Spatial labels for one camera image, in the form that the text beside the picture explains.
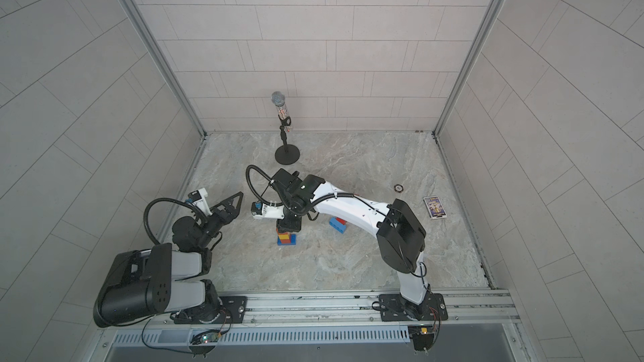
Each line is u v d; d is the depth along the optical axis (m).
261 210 0.66
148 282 0.42
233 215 0.74
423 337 0.68
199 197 0.74
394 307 0.71
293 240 0.83
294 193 0.59
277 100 0.85
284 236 0.79
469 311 0.72
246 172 0.64
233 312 0.71
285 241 0.82
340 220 0.86
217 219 0.73
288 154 1.06
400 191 0.97
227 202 0.81
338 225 0.86
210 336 0.64
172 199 0.68
